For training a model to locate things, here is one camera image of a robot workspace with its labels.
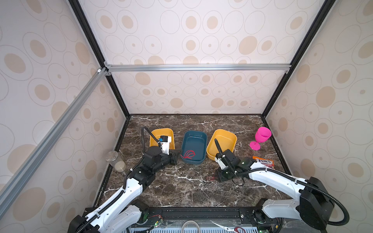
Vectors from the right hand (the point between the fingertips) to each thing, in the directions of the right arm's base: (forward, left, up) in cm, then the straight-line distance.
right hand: (217, 176), depth 83 cm
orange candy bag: (+10, -33, -3) cm, 34 cm away
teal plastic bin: (+23, +13, -5) cm, 27 cm away
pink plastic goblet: (+23, -30, +9) cm, 39 cm away
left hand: (+7, +18, +17) cm, 26 cm away
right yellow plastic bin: (+29, -11, -5) cm, 31 cm away
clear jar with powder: (+6, +56, +10) cm, 57 cm away
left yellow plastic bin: (+34, +40, -2) cm, 52 cm away
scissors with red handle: (-25, -5, -4) cm, 26 cm away
